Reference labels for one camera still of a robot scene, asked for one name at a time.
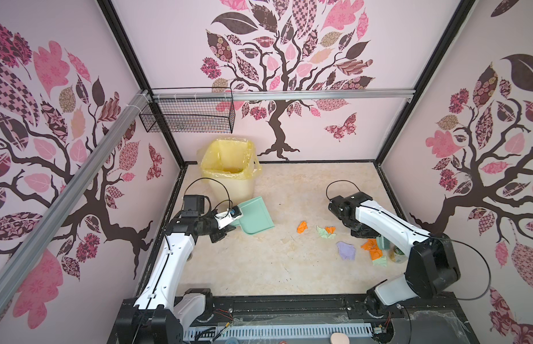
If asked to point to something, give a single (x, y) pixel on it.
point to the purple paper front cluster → (347, 251)
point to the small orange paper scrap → (301, 227)
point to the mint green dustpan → (256, 217)
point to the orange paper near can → (371, 245)
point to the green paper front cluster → (324, 233)
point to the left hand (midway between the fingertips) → (229, 225)
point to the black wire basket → (189, 110)
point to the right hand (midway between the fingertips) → (372, 233)
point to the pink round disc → (339, 338)
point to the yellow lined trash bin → (231, 166)
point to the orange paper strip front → (330, 229)
